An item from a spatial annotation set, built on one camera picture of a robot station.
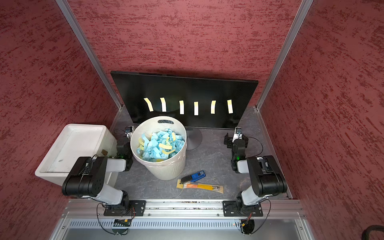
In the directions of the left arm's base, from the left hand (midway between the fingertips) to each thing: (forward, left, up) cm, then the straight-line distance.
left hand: (139, 135), depth 94 cm
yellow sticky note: (-2, -37, +27) cm, 46 cm away
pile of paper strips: (-16, -19, +15) cm, 29 cm away
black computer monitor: (+25, +4, +19) cm, 32 cm away
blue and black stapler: (-24, -35, -10) cm, 43 cm away
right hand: (+1, -61, 0) cm, 61 cm away
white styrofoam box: (-15, +23, +16) cm, 32 cm away
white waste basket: (-25, -24, +8) cm, 36 cm away
